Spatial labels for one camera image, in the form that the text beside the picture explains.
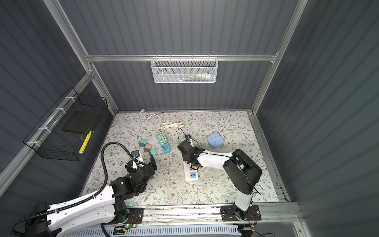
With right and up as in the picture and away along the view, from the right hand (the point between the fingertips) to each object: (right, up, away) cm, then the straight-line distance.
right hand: (189, 151), depth 93 cm
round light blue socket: (+17, +6, +6) cm, 19 cm away
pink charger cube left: (-29, +2, +6) cm, 29 cm away
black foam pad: (-58, +19, -16) cm, 63 cm away
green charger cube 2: (-17, +8, +3) cm, 19 cm away
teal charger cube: (-32, +5, +7) cm, 34 cm away
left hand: (-24, -1, -15) cm, 28 cm away
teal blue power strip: (-16, +3, +4) cm, 17 cm away
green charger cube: (-19, +12, +6) cm, 23 cm away
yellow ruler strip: (-49, +9, -23) cm, 55 cm away
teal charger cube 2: (-24, -1, +3) cm, 24 cm away
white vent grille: (+19, -34, -23) cm, 45 cm away
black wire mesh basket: (-63, +12, -21) cm, 67 cm away
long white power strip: (+1, -12, -8) cm, 14 cm away
